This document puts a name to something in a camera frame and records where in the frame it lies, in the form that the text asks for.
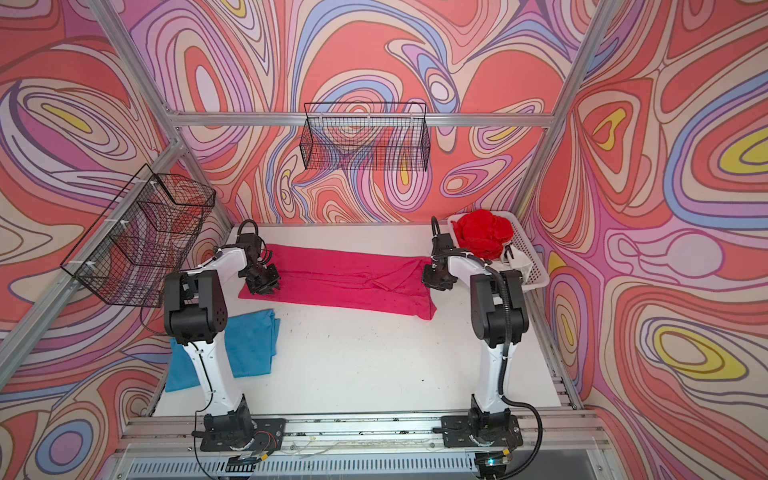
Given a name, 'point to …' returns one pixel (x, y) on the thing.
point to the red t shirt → (483, 234)
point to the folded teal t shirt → (251, 341)
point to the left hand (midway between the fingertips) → (283, 284)
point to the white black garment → (513, 258)
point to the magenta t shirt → (323, 279)
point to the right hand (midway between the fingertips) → (433, 288)
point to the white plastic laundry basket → (523, 242)
